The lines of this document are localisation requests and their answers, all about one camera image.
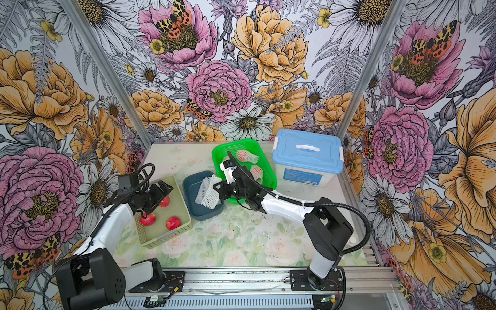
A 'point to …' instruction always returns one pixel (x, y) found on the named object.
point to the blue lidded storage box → (306, 159)
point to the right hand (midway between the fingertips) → (214, 191)
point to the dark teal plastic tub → (192, 182)
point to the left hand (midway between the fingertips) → (166, 199)
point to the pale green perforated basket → (152, 235)
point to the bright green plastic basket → (220, 154)
